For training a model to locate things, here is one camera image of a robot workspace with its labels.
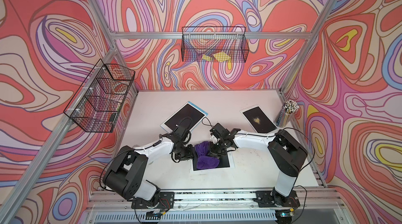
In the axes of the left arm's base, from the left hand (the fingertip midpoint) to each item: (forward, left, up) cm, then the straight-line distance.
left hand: (194, 157), depth 86 cm
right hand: (-1, -8, 0) cm, 8 cm away
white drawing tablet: (-2, -18, -1) cm, 18 cm away
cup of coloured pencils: (+21, -54, +15) cm, 60 cm away
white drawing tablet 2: (+27, -42, -1) cm, 50 cm away
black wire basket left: (+14, +47, +29) cm, 57 cm away
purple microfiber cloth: (-3, -6, +5) cm, 9 cm away
